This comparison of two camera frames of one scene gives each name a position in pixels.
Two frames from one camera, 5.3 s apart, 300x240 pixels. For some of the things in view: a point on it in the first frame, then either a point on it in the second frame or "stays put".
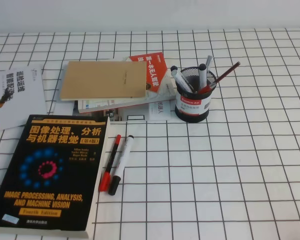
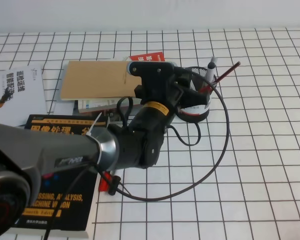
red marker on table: x=105 y=180 stays put
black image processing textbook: x=51 y=184 stays put
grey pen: x=209 y=58 -> x=214 y=59
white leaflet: x=161 y=109 -> x=65 y=107
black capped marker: x=202 y=76 -> x=210 y=72
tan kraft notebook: x=91 y=80 stays put
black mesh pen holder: x=193 y=107 stays put
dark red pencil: x=228 y=72 stays put
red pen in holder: x=206 y=90 stays put
